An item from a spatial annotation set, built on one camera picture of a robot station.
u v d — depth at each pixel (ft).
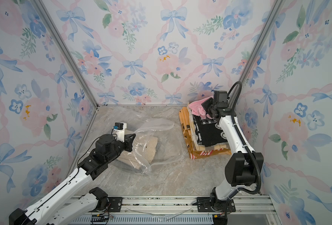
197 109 2.63
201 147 2.80
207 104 2.50
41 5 2.26
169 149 3.12
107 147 1.80
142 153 2.42
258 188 1.33
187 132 3.27
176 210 2.40
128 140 2.13
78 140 3.38
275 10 2.30
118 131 2.06
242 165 1.45
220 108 2.06
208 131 2.96
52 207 1.39
